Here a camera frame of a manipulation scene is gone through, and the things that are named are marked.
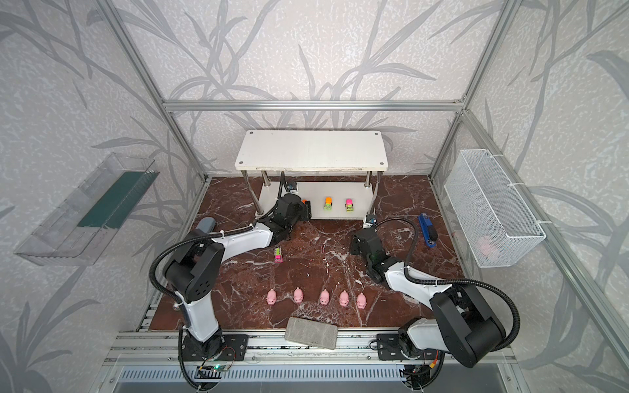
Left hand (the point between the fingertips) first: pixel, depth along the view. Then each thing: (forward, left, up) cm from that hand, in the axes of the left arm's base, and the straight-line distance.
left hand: (307, 195), depth 94 cm
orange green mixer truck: (+1, -8, -6) cm, 10 cm away
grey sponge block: (-46, -4, -10) cm, 47 cm away
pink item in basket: (-25, -57, +7) cm, 63 cm away
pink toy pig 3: (-35, -8, -12) cm, 38 cm away
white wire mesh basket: (-27, -52, +22) cm, 62 cm away
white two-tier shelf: (-5, -11, +18) cm, 22 cm away
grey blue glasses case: (-5, +43, -14) cm, 45 cm away
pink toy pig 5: (-36, -20, -12) cm, 43 cm away
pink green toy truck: (-20, +10, -12) cm, 26 cm away
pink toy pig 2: (-34, +1, -12) cm, 36 cm away
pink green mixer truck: (0, -17, -6) cm, 18 cm away
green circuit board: (-55, +23, -14) cm, 61 cm away
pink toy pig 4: (-35, -14, -12) cm, 40 cm away
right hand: (-12, -20, -5) cm, 23 cm away
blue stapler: (-5, -52, -17) cm, 55 cm away
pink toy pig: (-35, +11, -12) cm, 39 cm away
